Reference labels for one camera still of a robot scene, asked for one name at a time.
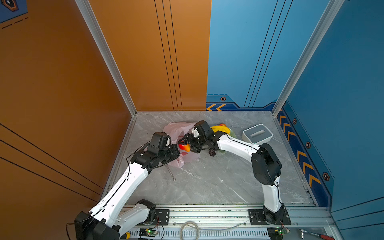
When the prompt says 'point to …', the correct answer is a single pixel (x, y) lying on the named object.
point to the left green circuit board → (149, 232)
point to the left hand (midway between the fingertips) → (181, 150)
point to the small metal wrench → (173, 178)
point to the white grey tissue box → (258, 134)
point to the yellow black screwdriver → (128, 235)
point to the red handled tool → (322, 236)
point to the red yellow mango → (186, 147)
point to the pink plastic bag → (176, 130)
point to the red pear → (223, 124)
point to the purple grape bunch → (211, 151)
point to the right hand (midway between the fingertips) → (181, 146)
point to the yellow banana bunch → (222, 127)
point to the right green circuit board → (276, 233)
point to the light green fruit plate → (233, 134)
